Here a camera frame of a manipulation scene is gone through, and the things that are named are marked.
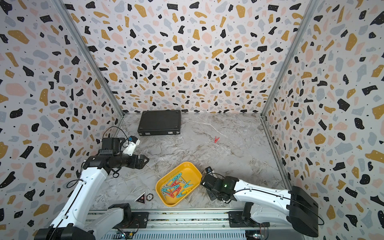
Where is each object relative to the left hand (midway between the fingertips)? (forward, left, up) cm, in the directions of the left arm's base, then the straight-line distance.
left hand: (141, 157), depth 79 cm
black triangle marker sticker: (-16, +1, -16) cm, 23 cm away
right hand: (-13, -37, -13) cm, 42 cm away
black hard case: (+35, -4, -11) cm, 37 cm away
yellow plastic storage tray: (-6, -25, -16) cm, 31 cm away
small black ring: (-15, -3, -16) cm, 23 cm away
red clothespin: (+22, -43, -16) cm, 51 cm away
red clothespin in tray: (-8, -17, -15) cm, 24 cm away
